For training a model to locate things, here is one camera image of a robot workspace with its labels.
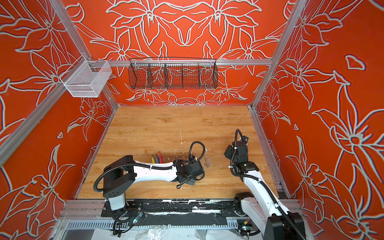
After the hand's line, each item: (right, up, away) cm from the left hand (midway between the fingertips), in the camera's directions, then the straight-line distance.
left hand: (193, 177), depth 83 cm
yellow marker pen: (-25, +8, +7) cm, 27 cm away
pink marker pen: (-20, +9, +7) cm, 23 cm away
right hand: (+22, +17, +2) cm, 28 cm away
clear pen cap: (+9, +7, +5) cm, 13 cm away
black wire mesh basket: (-14, +65, +17) cm, 69 cm away
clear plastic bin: (-68, +59, +9) cm, 90 cm away
